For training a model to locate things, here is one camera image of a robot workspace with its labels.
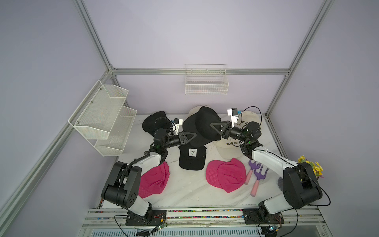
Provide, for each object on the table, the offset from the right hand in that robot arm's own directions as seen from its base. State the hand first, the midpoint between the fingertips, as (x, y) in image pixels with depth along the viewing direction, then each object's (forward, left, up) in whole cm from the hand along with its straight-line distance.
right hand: (211, 126), depth 73 cm
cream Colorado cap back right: (+34, -35, -28) cm, 57 cm away
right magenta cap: (-15, -11, -26) cm, 32 cm away
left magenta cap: (-17, +33, -27) cm, 46 cm away
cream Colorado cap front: (+4, -15, -28) cm, 32 cm away
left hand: (-1, +8, -7) cm, 10 cm away
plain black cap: (+3, +6, 0) cm, 7 cm away
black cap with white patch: (-2, +10, -27) cm, 29 cm away
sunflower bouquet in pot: (-21, -46, -5) cm, 51 cm away
